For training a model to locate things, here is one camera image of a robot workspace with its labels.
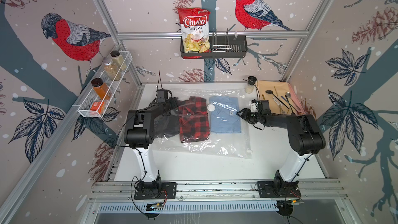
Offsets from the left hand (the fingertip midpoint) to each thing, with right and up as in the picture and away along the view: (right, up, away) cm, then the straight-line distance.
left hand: (176, 99), depth 104 cm
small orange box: (-26, -2, -40) cm, 48 cm away
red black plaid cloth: (+13, -13, -8) cm, 20 cm away
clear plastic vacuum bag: (+27, -26, -18) cm, 41 cm away
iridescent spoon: (+81, +4, +8) cm, 81 cm away
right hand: (+42, -9, -4) cm, 43 cm away
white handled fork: (+72, -4, +3) cm, 72 cm away
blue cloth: (+33, -13, -6) cm, 35 cm away
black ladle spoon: (+70, +5, +10) cm, 71 cm away
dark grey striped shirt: (-5, -17, -6) cm, 19 cm away
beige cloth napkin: (+75, +3, +9) cm, 76 cm away
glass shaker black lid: (+54, +9, +10) cm, 55 cm away
